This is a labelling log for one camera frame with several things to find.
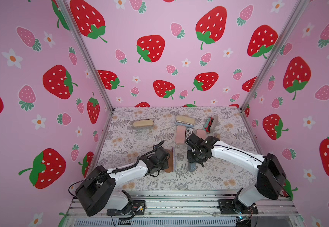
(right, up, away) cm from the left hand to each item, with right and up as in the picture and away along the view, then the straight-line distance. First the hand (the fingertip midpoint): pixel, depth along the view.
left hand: (167, 163), depth 88 cm
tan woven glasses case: (+37, +16, +14) cm, 43 cm away
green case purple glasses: (+13, +6, -14) cm, 20 cm away
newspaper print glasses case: (+16, +19, +16) cm, 29 cm away
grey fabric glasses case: (-18, +24, +24) cm, 38 cm away
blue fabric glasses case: (+14, +27, +23) cm, 38 cm away
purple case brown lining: (+3, +2, -3) cm, 5 cm away
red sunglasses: (+31, +21, +19) cm, 42 cm away
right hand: (+18, +5, -4) cm, 19 cm away
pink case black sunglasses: (+25, +17, +16) cm, 35 cm away
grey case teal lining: (+34, +24, +14) cm, 44 cm away
